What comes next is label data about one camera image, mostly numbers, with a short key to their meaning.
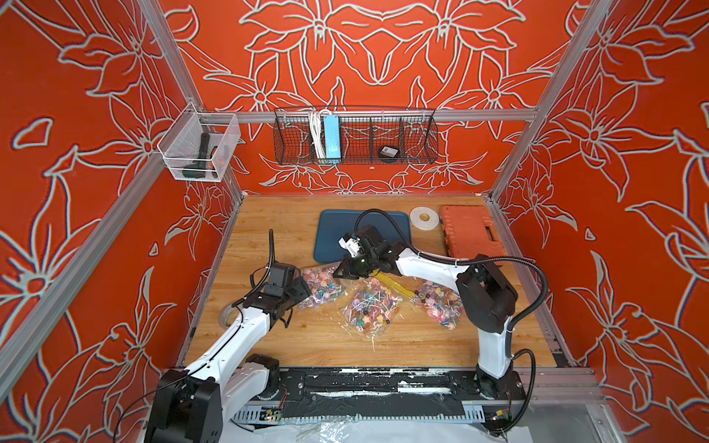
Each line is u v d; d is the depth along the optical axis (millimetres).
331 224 1107
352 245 832
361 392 727
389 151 954
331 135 896
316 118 876
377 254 711
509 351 564
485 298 495
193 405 388
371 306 854
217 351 462
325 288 896
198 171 778
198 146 880
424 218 1102
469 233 1036
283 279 659
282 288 648
